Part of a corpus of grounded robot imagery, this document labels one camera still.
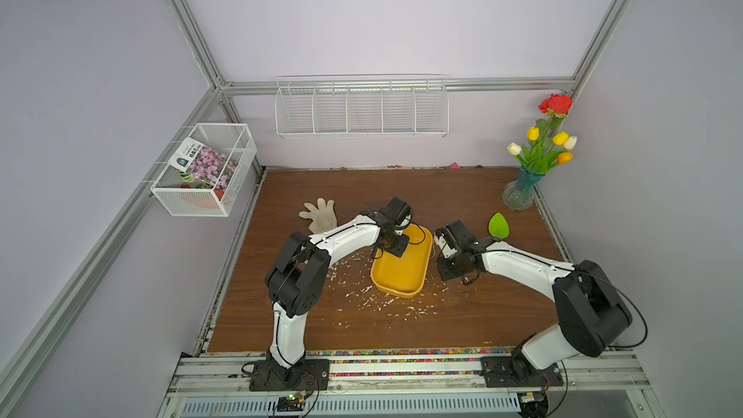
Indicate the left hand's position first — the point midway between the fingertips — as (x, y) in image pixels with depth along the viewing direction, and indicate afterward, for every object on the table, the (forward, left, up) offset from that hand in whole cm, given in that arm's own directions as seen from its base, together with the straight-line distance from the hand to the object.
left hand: (398, 247), depth 91 cm
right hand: (-6, -13, -3) cm, 15 cm away
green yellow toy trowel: (+9, -38, -6) cm, 39 cm away
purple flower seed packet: (+13, +51, +29) cm, 60 cm away
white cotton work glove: (+18, +26, -6) cm, 32 cm away
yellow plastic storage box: (-9, -1, -3) cm, 9 cm away
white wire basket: (+6, +57, +24) cm, 62 cm away
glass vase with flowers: (+21, -48, +17) cm, 55 cm away
